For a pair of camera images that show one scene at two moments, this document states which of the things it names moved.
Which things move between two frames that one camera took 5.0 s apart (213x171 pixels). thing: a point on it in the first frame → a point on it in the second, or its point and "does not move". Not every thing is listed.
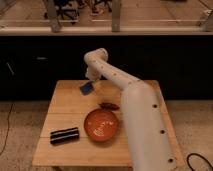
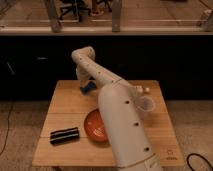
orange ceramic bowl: x=101 y=125 does not move
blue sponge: x=87 y=88 does not move
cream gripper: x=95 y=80 → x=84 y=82
